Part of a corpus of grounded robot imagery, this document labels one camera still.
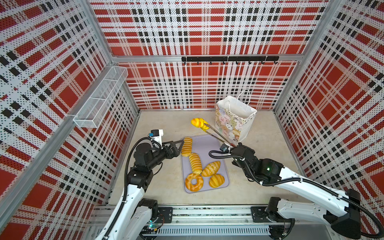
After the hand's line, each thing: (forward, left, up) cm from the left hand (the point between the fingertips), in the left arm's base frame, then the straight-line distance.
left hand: (179, 144), depth 73 cm
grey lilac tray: (+17, -12, -27) cm, 34 cm away
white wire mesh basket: (+28, +57, -4) cm, 63 cm away
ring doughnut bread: (-12, -4, -22) cm, 26 cm away
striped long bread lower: (-1, -8, -19) cm, 21 cm away
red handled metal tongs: (+2, -23, 0) cm, 23 cm away
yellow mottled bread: (+12, -10, +3) cm, 16 cm away
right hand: (-1, -31, -2) cm, 31 cm away
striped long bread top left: (+10, -2, -22) cm, 24 cm away
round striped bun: (-11, -19, -21) cm, 30 cm away
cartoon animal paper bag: (+18, -30, 0) cm, 35 cm away
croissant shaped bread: (-4, -17, -21) cm, 27 cm away
